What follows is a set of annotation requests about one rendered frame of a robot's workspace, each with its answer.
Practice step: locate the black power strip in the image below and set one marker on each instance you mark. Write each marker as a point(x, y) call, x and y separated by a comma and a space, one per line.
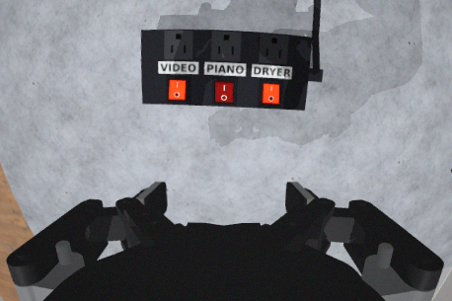
point(229, 68)

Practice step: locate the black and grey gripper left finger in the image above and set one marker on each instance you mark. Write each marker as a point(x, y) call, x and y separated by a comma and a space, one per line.
point(60, 249)

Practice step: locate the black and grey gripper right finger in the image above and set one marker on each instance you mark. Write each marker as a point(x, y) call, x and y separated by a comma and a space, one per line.
point(391, 260)

